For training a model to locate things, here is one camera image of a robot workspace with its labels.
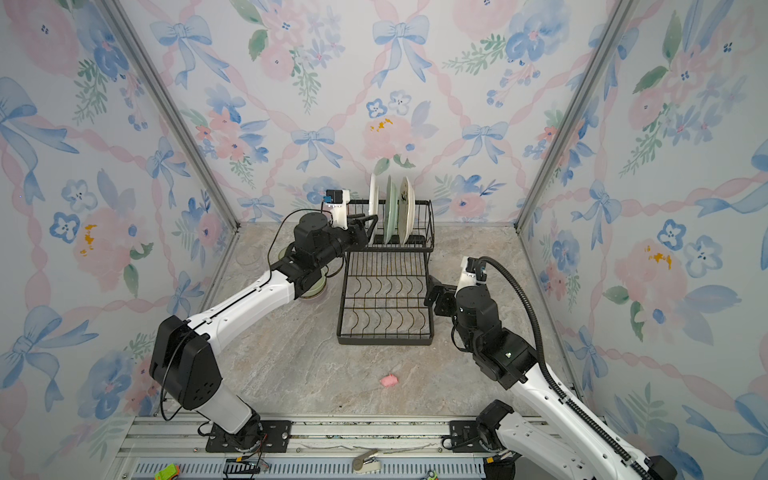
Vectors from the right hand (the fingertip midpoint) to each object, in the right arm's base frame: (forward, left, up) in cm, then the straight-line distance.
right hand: (445, 279), depth 72 cm
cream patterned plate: (+39, +8, -14) cm, 43 cm away
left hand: (+14, +18, +8) cm, 24 cm away
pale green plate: (+14, +13, +7) cm, 21 cm away
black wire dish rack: (+12, +16, -26) cm, 33 cm away
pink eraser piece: (-16, +14, -25) cm, 33 cm away
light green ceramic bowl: (-7, +28, +7) cm, 30 cm away
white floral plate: (+16, +18, +9) cm, 26 cm away
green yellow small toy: (-37, +63, -24) cm, 77 cm away
